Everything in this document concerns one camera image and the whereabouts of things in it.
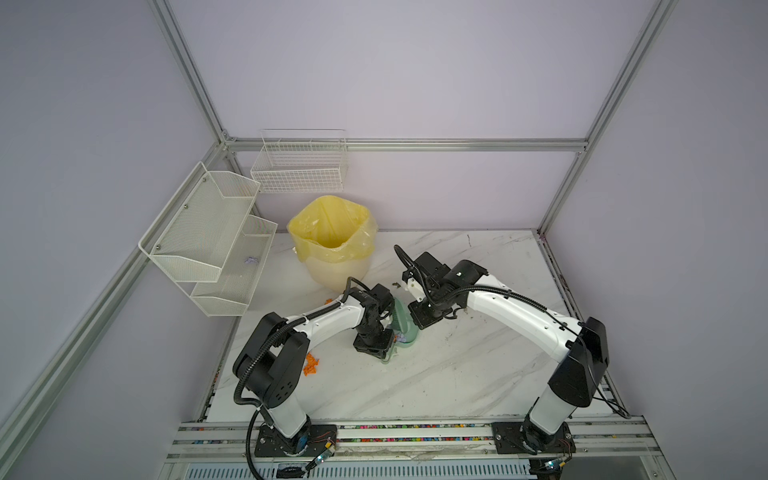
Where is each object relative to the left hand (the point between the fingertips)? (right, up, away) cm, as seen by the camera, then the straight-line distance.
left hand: (382, 357), depth 83 cm
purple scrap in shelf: (-42, +28, +10) cm, 51 cm away
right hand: (+8, +12, -5) cm, 15 cm away
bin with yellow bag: (-18, +36, +25) cm, 47 cm away
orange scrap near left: (-21, -3, +3) cm, 21 cm away
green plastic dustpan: (+6, +7, +2) cm, 10 cm away
